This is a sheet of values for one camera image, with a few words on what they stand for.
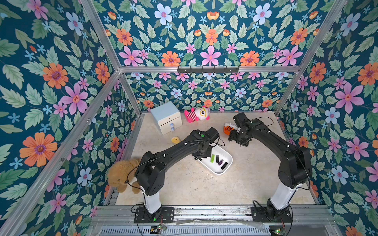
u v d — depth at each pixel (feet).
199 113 3.63
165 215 2.42
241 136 2.48
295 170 1.54
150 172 1.48
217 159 3.06
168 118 3.21
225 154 3.00
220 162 3.04
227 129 3.39
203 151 2.22
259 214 2.41
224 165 2.97
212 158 3.06
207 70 3.05
